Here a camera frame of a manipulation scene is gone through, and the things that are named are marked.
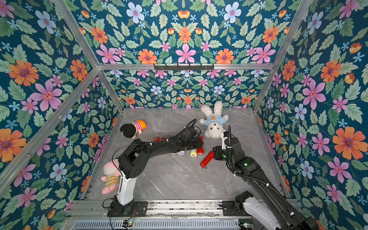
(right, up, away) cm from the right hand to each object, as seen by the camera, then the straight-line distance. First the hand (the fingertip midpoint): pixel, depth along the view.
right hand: (216, 146), depth 77 cm
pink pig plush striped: (-59, -14, +3) cm, 61 cm away
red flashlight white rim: (-39, +1, +21) cm, 44 cm away
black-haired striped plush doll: (-56, +7, +20) cm, 60 cm away
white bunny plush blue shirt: (+2, +14, +21) cm, 25 cm away
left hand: (-5, 0, +15) cm, 16 cm away
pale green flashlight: (-26, -8, +16) cm, 31 cm away
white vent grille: (-31, -40, -4) cm, 51 cm away
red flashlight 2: (-3, -11, +14) cm, 18 cm away
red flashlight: (-8, -5, +13) cm, 16 cm away
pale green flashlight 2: (-12, -7, +14) cm, 20 cm away
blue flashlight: (-21, -7, +16) cm, 27 cm away
